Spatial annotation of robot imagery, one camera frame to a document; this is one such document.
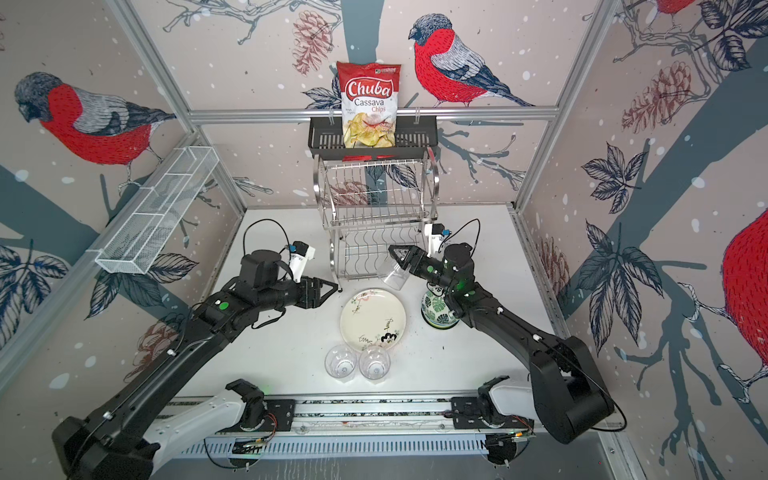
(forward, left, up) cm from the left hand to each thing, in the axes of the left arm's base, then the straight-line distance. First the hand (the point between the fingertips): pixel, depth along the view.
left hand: (328, 286), depth 71 cm
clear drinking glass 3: (-11, -1, -23) cm, 26 cm away
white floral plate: (+1, -10, -21) cm, 23 cm away
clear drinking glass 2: (-12, -10, -24) cm, 28 cm away
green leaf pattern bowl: (+2, -29, -20) cm, 35 cm away
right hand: (+8, -14, 0) cm, 17 cm away
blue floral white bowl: (-1, -30, -19) cm, 36 cm away
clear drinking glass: (+3, -17, -1) cm, 17 cm away
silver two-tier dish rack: (+51, -7, -23) cm, 57 cm away
